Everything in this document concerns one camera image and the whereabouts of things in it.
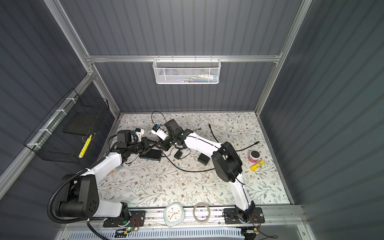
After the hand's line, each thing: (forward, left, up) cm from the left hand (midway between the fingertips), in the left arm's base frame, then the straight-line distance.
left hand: (157, 143), depth 86 cm
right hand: (-1, 0, -2) cm, 2 cm away
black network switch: (-2, +5, -10) cm, 11 cm away
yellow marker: (-13, -57, -11) cm, 60 cm away
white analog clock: (-35, -9, -11) cm, 38 cm away
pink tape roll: (-8, -57, -7) cm, 58 cm away
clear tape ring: (-33, -19, -13) cm, 41 cm away
